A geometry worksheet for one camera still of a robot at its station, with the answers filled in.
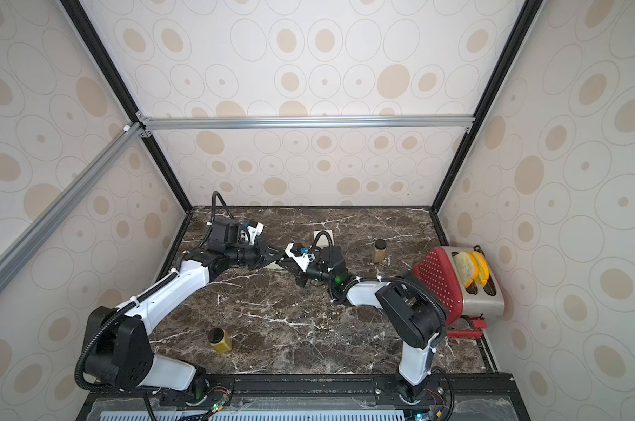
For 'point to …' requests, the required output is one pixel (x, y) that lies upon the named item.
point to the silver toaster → (488, 300)
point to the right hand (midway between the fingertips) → (278, 269)
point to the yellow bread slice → (484, 269)
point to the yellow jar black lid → (220, 340)
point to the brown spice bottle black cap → (380, 251)
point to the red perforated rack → (436, 271)
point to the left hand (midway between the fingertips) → (289, 252)
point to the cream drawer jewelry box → (274, 266)
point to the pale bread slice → (466, 266)
